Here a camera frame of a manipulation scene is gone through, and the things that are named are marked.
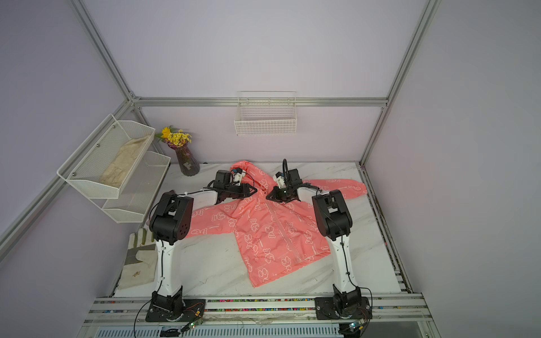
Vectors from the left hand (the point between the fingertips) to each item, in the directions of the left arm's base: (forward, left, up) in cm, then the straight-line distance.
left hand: (253, 191), depth 103 cm
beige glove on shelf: (-10, +47, +26) cm, 55 cm away
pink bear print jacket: (-23, -10, -3) cm, 25 cm away
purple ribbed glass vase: (+16, +36, +4) cm, 40 cm away
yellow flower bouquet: (+16, +37, +20) cm, 45 cm away
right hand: (-3, -8, -3) cm, 9 cm away
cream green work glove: (-34, +44, -4) cm, 56 cm away
